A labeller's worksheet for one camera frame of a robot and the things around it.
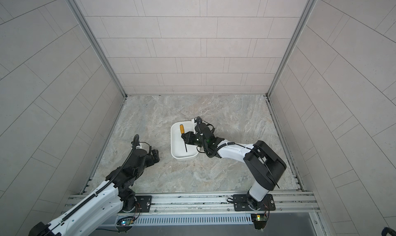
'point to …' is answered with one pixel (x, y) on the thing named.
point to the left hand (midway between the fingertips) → (157, 151)
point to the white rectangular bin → (178, 144)
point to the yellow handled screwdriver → (183, 132)
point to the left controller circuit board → (126, 221)
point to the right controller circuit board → (260, 220)
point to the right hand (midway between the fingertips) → (181, 137)
